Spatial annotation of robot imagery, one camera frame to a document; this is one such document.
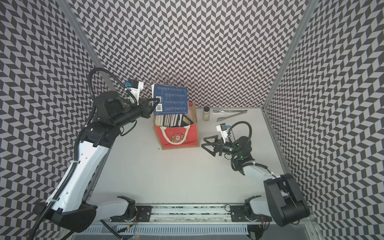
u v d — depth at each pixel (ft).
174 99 2.18
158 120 2.84
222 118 3.55
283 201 1.38
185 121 3.09
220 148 2.13
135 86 1.75
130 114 1.70
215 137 2.47
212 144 2.48
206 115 3.55
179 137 2.91
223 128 2.23
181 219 2.37
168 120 2.94
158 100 2.01
